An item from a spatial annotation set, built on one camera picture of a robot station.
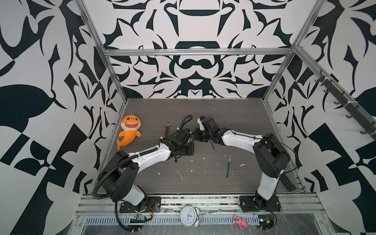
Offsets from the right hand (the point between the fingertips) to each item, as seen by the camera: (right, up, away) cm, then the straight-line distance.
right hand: (190, 133), depth 91 cm
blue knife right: (+11, -3, -19) cm, 22 cm away
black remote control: (+52, -25, -12) cm, 59 cm away
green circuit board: (+36, -40, -20) cm, 57 cm away
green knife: (+23, -19, -4) cm, 30 cm away
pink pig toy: (+23, -38, -23) cm, 50 cm away
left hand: (+2, -8, -4) cm, 9 cm away
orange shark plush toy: (-38, +5, +4) cm, 39 cm away
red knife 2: (-15, +1, +11) cm, 19 cm away
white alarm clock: (0, -35, -23) cm, 42 cm away
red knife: (-16, 0, +11) cm, 20 cm away
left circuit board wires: (-24, -40, -19) cm, 50 cm away
